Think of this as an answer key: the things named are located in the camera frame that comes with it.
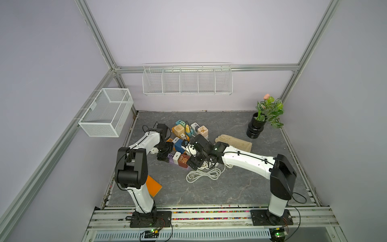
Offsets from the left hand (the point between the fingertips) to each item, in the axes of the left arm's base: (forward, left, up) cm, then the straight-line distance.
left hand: (173, 153), depth 92 cm
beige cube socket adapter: (+16, -3, +3) cm, 17 cm away
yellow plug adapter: (+18, -9, +1) cm, 20 cm away
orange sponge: (-18, +11, -5) cm, 22 cm away
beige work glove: (+8, -40, -5) cm, 41 cm away
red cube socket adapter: (-7, -6, +4) cm, 10 cm away
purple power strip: (-4, +1, +5) cm, 6 cm away
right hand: (-6, -12, +8) cm, 15 cm away
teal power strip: (+25, -4, 0) cm, 25 cm away
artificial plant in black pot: (+15, -59, +17) cm, 64 cm away
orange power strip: (+12, +3, -3) cm, 13 cm away
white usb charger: (-4, -2, +3) cm, 6 cm away
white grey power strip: (+22, -13, -2) cm, 26 cm away
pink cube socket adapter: (+14, -20, +3) cm, 24 cm away
